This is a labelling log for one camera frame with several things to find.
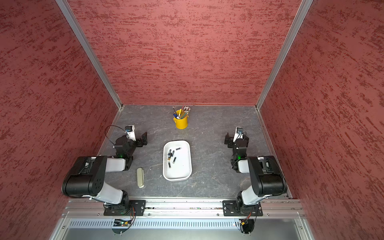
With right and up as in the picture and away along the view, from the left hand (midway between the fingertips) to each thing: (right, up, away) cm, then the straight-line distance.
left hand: (139, 134), depth 93 cm
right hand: (+61, 0, 0) cm, 61 cm away
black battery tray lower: (+20, -17, -4) cm, 27 cm away
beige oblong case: (+5, -23, -12) cm, 26 cm away
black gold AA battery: (+19, -14, -1) cm, 24 cm away
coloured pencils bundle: (+26, +14, +9) cm, 31 cm away
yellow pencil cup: (+26, +6, +12) cm, 29 cm away
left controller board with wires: (-2, -42, -21) cm, 47 cm away
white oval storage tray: (+25, -18, -5) cm, 31 cm away
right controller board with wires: (+61, -40, -25) cm, 77 cm away
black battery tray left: (+19, -12, +1) cm, 23 cm away
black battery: (+25, -9, +1) cm, 27 cm away
